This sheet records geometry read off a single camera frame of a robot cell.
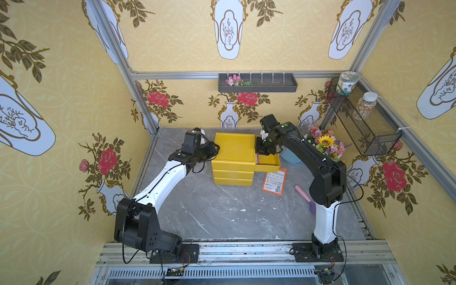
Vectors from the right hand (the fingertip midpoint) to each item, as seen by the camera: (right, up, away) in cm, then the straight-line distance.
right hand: (259, 148), depth 91 cm
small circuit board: (-38, -50, -18) cm, 65 cm away
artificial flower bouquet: (+32, +4, -3) cm, 32 cm away
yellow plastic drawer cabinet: (-13, -7, -10) cm, 18 cm away
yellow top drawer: (+4, -7, -7) cm, 11 cm away
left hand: (-24, 0, -5) cm, 25 cm away
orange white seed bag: (+9, -18, +4) cm, 21 cm away
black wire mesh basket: (+50, +8, -11) cm, 52 cm away
